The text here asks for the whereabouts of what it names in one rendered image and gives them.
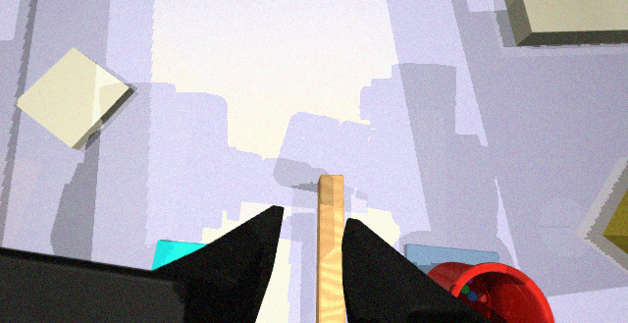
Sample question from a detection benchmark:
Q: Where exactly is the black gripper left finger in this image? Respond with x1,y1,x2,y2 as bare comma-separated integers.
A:
0,205,285,323

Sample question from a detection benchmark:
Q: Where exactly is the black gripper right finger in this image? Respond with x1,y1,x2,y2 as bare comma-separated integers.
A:
341,218,493,323

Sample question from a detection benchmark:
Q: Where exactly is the tan wooden flat bar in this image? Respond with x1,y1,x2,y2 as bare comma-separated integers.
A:
316,174,345,323

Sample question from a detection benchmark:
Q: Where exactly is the dark red cup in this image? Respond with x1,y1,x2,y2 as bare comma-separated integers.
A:
427,262,554,323

